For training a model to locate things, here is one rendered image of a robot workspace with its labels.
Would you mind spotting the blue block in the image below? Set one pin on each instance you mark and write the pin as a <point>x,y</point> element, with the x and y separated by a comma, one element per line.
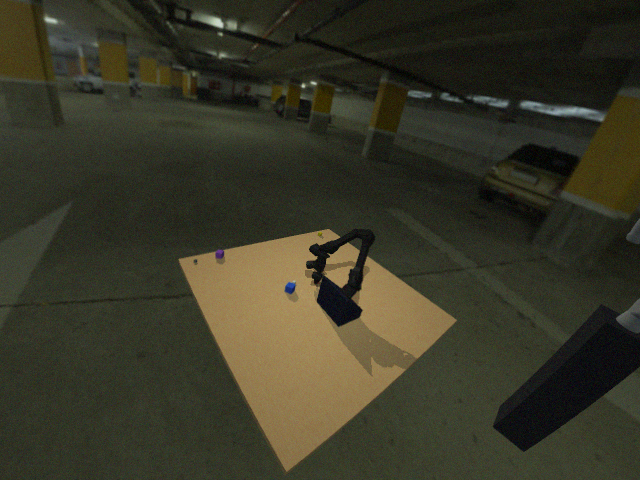
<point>290,288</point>

